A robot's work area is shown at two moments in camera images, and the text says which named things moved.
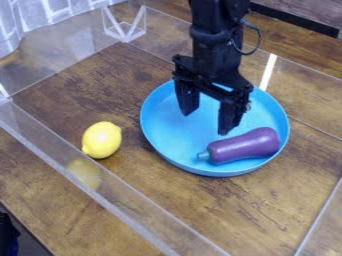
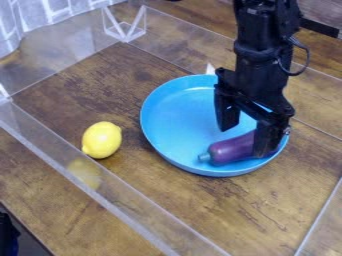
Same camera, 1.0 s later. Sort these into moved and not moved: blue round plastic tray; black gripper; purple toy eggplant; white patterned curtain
Moved: black gripper
Not moved: purple toy eggplant; white patterned curtain; blue round plastic tray
